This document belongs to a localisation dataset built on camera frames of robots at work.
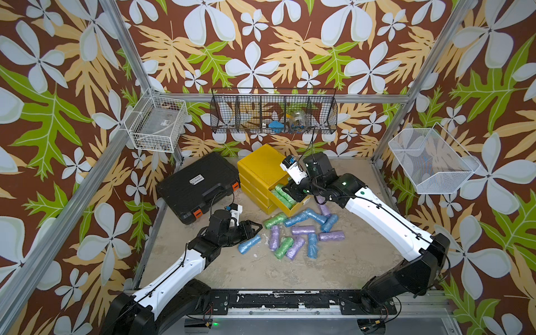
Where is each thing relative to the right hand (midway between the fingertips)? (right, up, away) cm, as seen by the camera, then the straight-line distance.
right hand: (285, 183), depth 76 cm
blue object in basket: (-2, +26, +18) cm, 32 cm away
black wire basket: (-4, +34, +23) cm, 41 cm away
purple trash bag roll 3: (+6, -26, +11) cm, 28 cm away
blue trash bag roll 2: (+9, -16, +18) cm, 26 cm away
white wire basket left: (-54, +25, +11) cm, 60 cm away
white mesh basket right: (+59, +8, +5) cm, 60 cm away
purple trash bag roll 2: (+9, -21, +15) cm, 27 cm away
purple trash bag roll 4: (+23, -23, +13) cm, 35 cm away
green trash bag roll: (+1, -7, +5) cm, 9 cm away
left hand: (-9, -17, +4) cm, 19 cm away
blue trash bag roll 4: (+21, -18, +16) cm, 32 cm away
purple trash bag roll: (-4, -24, +13) cm, 28 cm away
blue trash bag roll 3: (+18, -17, +18) cm, 30 cm away
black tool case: (-42, -3, +25) cm, 49 cm away
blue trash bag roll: (-16, -27, +11) cm, 33 cm away
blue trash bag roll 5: (+12, -28, +8) cm, 32 cm away
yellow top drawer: (-3, -8, +7) cm, 11 cm away
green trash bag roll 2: (-3, -17, +18) cm, 25 cm away
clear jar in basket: (+8, +28, +20) cm, 35 cm away
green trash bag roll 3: (+1, -25, +11) cm, 28 cm away
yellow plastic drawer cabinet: (-10, +5, +9) cm, 14 cm away
